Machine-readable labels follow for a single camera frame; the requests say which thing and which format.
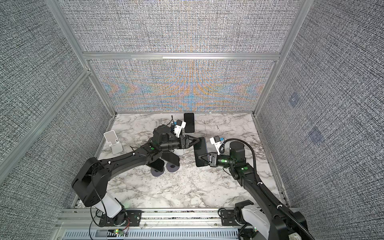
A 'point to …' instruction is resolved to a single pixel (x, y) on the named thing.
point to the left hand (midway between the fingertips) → (197, 141)
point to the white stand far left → (111, 137)
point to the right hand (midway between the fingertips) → (199, 157)
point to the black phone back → (189, 118)
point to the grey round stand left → (156, 173)
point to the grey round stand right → (171, 167)
